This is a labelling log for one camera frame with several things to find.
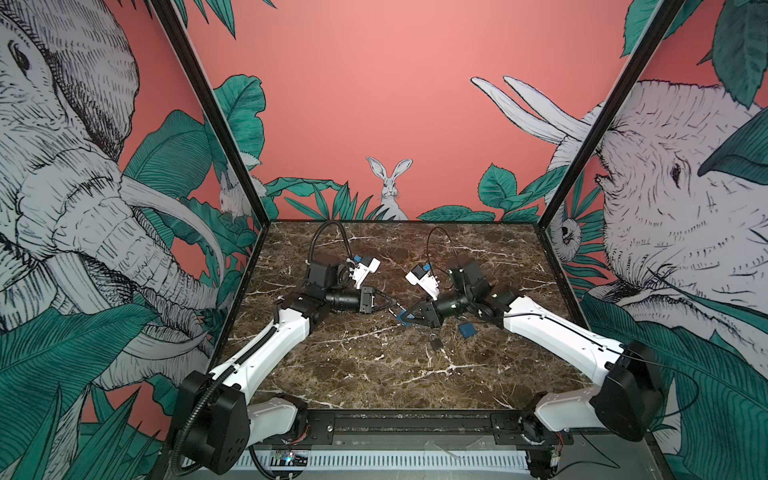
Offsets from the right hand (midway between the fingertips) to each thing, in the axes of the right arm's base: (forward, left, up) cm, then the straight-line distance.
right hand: (404, 316), depth 71 cm
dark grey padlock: (+2, -10, -22) cm, 24 cm away
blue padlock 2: (+6, -20, -21) cm, 30 cm away
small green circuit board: (-27, +27, -21) cm, 44 cm away
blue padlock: (0, +1, -1) cm, 2 cm away
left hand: (+3, +2, +2) cm, 4 cm away
